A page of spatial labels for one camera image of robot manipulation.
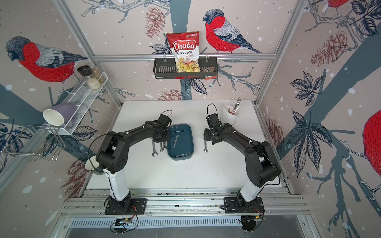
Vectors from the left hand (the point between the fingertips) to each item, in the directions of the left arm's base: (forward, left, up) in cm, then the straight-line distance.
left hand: (168, 136), depth 98 cm
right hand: (-2, -25, +5) cm, 26 cm away
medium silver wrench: (-3, -25, -3) cm, 25 cm away
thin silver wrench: (-3, -5, -2) cm, 6 cm away
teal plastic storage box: (-6, -8, -2) cm, 11 cm away
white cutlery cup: (+8, -39, +11) cm, 41 cm away
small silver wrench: (-7, +2, -2) cm, 7 cm away
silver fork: (+21, -49, +10) cm, 54 cm away
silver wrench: (-9, +4, -2) cm, 10 cm away
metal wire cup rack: (-20, +51, +20) cm, 58 cm away
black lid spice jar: (+17, +41, +33) cm, 56 cm away
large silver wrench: (-11, +8, -2) cm, 14 cm away
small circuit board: (-47, +17, -3) cm, 50 cm away
